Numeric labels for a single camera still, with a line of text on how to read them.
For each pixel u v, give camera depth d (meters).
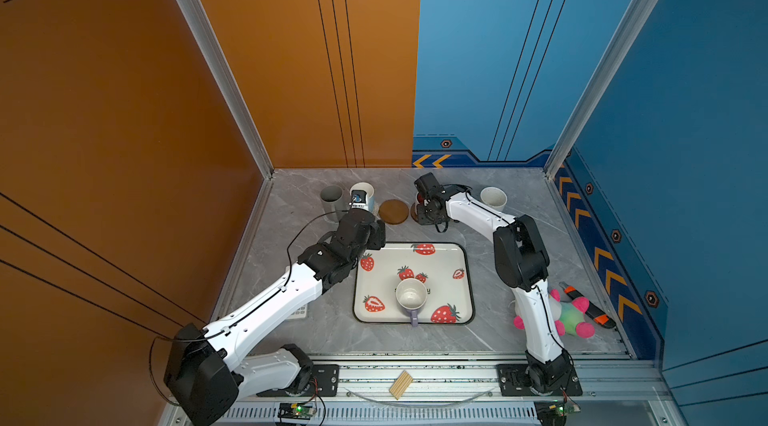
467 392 0.72
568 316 0.79
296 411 0.71
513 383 0.72
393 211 1.07
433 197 0.76
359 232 0.57
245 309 0.45
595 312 0.83
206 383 0.45
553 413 0.70
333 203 0.95
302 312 0.84
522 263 0.57
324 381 0.73
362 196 0.68
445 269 0.92
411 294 0.87
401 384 0.72
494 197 1.02
